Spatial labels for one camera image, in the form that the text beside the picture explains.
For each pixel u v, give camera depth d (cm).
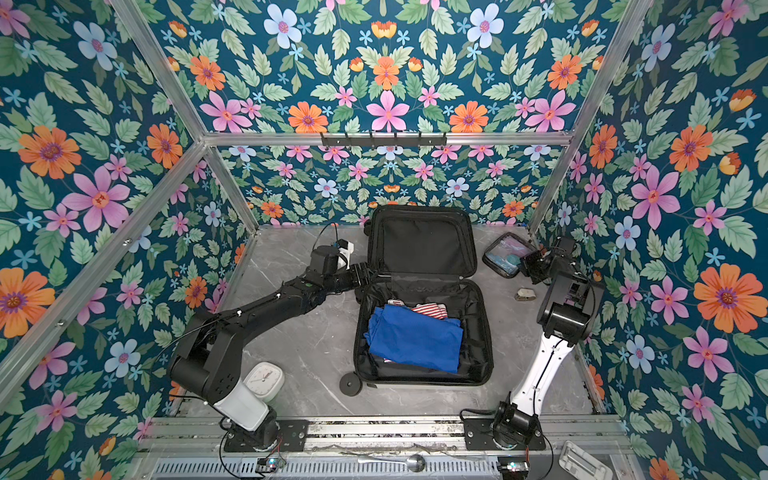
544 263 82
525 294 98
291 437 74
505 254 112
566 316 58
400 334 86
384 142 92
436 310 92
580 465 69
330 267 71
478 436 73
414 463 68
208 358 45
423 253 102
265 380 80
